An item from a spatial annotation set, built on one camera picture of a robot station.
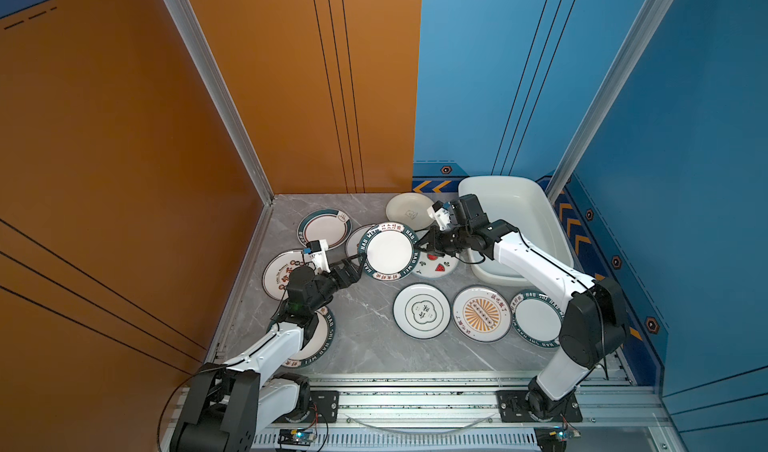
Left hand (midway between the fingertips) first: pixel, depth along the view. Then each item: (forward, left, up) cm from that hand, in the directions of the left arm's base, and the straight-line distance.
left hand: (359, 256), depth 81 cm
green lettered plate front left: (-18, +11, -18) cm, 28 cm away
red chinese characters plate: (+17, +5, -14) cm, 22 cm away
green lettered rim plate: (+2, -9, 0) cm, 9 cm away
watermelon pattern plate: (+8, -23, -17) cm, 30 cm away
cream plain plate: (+33, -16, -16) cm, 40 cm away
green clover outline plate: (-8, -18, -17) cm, 26 cm away
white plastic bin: (+38, -63, -17) cm, 75 cm away
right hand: (+2, -15, +2) cm, 15 cm away
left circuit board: (-39, +13, -19) cm, 45 cm away
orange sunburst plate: (-9, -36, -17) cm, 41 cm away
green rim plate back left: (+24, +13, -16) cm, 32 cm away
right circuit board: (-39, -47, -17) cm, 63 cm away
